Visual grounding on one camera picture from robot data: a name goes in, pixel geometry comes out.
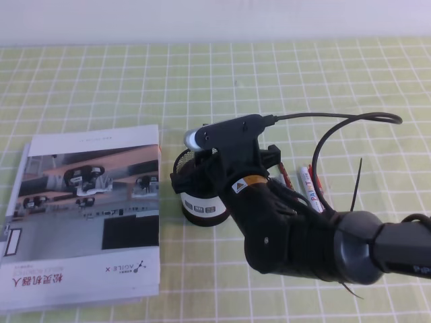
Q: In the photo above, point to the top printed brochure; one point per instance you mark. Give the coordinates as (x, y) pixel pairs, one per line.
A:
(88, 205)

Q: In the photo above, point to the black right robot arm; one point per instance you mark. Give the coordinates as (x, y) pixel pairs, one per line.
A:
(365, 248)

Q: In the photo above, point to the black mesh pen holder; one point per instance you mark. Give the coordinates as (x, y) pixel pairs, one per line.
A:
(200, 210)

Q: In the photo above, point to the white paint marker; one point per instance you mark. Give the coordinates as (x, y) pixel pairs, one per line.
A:
(309, 189)

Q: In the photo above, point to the red retractable pen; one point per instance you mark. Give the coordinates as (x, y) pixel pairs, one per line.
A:
(318, 188)

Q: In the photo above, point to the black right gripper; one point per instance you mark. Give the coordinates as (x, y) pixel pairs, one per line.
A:
(282, 235)

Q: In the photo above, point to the lower brochure stack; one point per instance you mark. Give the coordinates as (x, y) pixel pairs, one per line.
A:
(38, 295)

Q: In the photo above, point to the red pencil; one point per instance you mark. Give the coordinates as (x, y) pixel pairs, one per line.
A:
(286, 178)

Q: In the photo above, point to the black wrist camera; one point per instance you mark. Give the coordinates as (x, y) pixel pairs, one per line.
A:
(227, 133)

